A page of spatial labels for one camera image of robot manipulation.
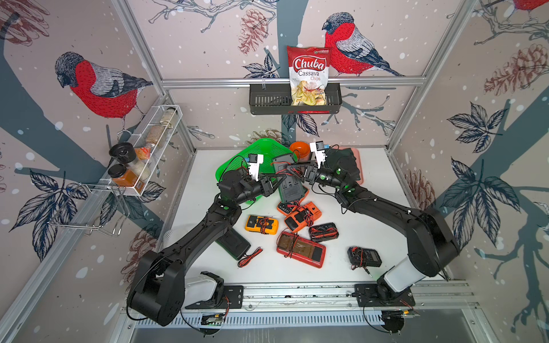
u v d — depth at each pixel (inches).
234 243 32.9
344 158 45.0
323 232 33.7
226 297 28.6
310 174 26.4
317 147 27.0
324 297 29.5
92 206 22.7
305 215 34.8
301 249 32.0
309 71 32.3
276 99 42.0
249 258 32.1
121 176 23.3
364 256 30.8
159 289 15.8
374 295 28.6
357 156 46.1
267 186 26.3
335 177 26.4
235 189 23.8
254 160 26.8
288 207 36.4
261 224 34.5
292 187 28.7
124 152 24.4
